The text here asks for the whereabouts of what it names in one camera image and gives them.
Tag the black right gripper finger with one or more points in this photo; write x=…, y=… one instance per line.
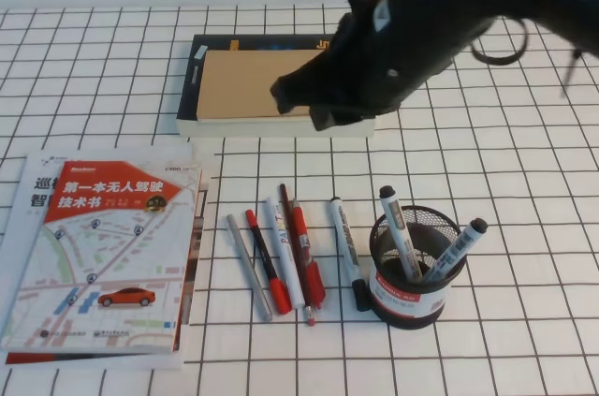
x=324, y=118
x=308, y=86

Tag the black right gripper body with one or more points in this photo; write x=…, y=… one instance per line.
x=387, y=48

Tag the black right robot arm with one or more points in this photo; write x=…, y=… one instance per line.
x=574, y=20

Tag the red gel pen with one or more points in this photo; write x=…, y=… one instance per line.
x=315, y=285

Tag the grey silver pen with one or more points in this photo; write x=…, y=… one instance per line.
x=260, y=299

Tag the red black marker pen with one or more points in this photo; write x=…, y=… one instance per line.
x=277, y=288

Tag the black mesh pen holder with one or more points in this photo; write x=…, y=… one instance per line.
x=401, y=304

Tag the brown kraft notebook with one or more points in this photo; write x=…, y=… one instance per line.
x=235, y=85

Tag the white marker back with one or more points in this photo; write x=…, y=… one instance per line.
x=400, y=234

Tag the thick black book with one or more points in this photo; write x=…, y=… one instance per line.
x=296, y=124

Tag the brown pencil with eraser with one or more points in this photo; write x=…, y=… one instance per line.
x=295, y=246

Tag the white paint marker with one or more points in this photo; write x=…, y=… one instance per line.
x=287, y=260

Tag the large white bottom book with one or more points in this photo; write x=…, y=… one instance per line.
x=199, y=246

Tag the orange self-driving car book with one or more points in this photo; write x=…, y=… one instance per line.
x=107, y=255

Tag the white book under orange book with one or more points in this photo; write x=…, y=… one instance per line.
x=30, y=190

